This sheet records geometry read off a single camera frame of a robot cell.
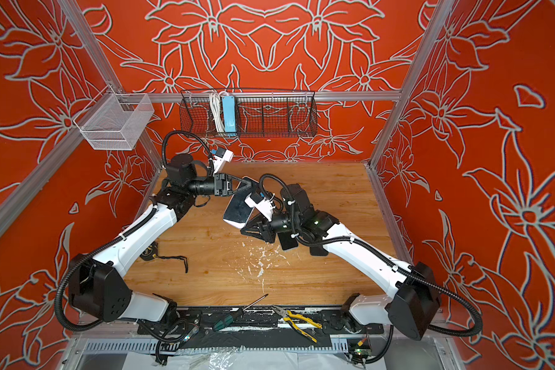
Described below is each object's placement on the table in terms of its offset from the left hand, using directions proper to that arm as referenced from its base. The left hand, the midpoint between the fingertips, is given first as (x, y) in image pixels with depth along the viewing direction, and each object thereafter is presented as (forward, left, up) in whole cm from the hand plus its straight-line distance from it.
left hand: (249, 185), depth 66 cm
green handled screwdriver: (-29, +4, -33) cm, 44 cm away
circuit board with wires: (-34, -36, -34) cm, 60 cm away
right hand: (-10, +1, -7) cm, 12 cm away
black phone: (-7, +2, -4) cm, 8 cm away
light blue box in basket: (+35, +13, 0) cm, 37 cm away
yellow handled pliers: (-27, -14, -34) cm, 45 cm away
